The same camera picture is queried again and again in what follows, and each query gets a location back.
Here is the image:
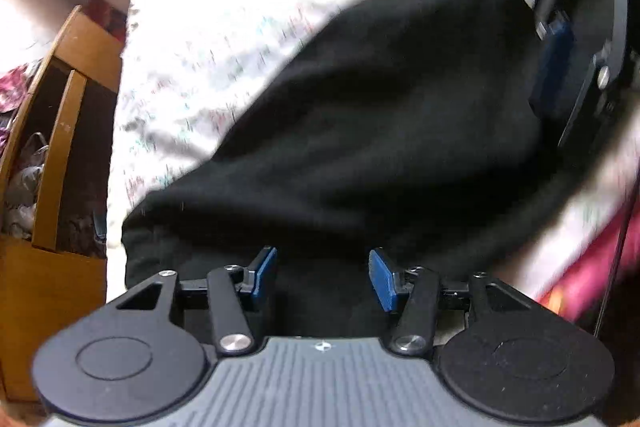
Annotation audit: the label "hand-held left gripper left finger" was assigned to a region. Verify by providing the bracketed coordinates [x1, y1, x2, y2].
[116, 246, 278, 355]

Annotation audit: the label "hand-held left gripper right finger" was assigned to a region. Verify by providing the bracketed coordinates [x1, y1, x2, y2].
[367, 248, 533, 355]

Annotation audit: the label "black pants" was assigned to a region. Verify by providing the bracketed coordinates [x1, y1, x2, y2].
[121, 0, 621, 338]

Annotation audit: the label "pink floral quilt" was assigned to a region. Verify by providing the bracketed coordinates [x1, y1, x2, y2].
[530, 202, 640, 338]

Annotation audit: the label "wooden desk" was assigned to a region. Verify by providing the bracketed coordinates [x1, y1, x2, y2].
[0, 5, 123, 400]

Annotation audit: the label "floral bedsheet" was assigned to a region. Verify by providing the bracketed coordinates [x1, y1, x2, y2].
[107, 0, 640, 308]

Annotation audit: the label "grey clothes in desk shelf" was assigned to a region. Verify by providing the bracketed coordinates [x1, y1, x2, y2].
[2, 132, 108, 254]

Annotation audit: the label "pink patterned cloth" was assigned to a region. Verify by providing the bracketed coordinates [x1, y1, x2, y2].
[0, 62, 42, 114]

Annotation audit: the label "black cable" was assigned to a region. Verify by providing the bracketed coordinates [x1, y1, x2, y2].
[594, 199, 632, 339]

